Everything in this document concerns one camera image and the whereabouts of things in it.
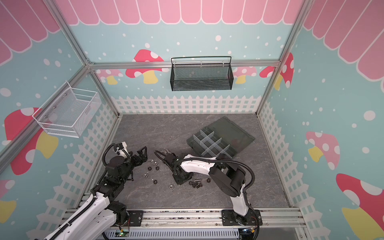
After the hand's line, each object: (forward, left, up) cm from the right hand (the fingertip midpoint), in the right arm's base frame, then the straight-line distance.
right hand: (181, 180), depth 87 cm
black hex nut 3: (-1, +16, 0) cm, 16 cm away
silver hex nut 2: (+2, +21, +1) cm, 22 cm away
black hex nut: (+8, +20, 0) cm, 22 cm away
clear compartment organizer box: (+32, -29, -1) cm, 43 cm away
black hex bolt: (-3, -11, 0) cm, 11 cm away
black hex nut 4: (0, -16, 0) cm, 16 cm away
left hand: (+10, +22, +16) cm, 28 cm away
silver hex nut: (+10, +17, +2) cm, 20 cm away
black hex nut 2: (+8, +15, 0) cm, 17 cm away
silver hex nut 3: (-4, +5, +1) cm, 7 cm away
